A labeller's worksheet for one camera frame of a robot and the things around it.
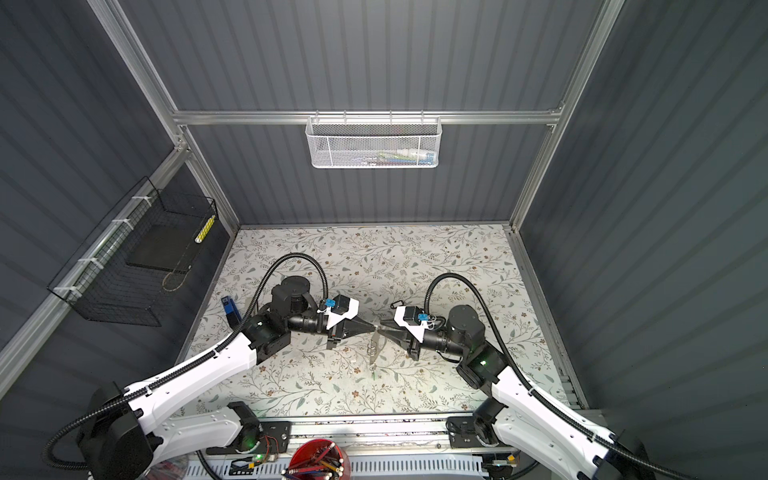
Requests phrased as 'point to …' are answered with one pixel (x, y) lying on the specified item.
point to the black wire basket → (131, 269)
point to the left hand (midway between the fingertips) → (375, 325)
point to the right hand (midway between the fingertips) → (386, 328)
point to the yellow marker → (205, 228)
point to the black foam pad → (162, 246)
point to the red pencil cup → (319, 459)
